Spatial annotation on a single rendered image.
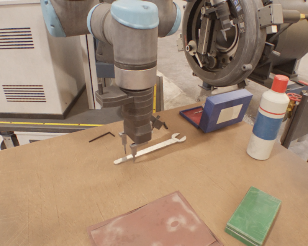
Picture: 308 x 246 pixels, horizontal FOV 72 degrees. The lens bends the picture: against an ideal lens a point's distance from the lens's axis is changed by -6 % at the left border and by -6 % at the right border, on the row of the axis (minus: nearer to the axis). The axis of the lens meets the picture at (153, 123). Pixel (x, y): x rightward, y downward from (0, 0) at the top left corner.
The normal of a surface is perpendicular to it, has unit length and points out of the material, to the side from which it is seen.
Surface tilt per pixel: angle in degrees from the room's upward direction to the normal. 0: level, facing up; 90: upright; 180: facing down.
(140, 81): 90
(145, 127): 70
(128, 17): 87
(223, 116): 100
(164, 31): 124
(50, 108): 90
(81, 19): 111
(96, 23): 79
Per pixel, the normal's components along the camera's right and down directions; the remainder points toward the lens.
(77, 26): 0.49, 0.79
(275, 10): 0.44, 0.11
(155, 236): 0.16, -0.72
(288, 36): 0.47, 0.40
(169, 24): 0.55, 0.57
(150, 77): 0.73, 0.37
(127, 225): -0.18, -0.86
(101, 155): 0.02, -0.85
